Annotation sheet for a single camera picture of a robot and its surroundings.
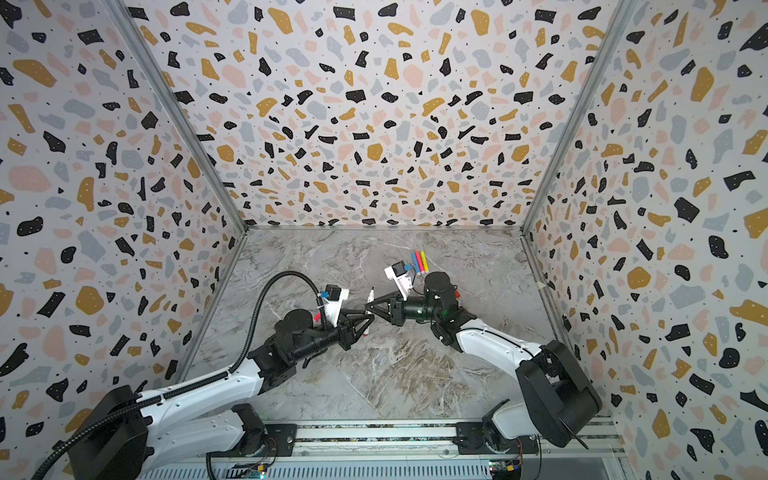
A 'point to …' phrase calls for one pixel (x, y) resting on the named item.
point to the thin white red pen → (371, 297)
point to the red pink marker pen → (317, 317)
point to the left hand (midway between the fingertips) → (371, 313)
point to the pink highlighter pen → (420, 262)
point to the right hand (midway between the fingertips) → (365, 305)
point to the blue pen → (414, 259)
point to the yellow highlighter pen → (424, 261)
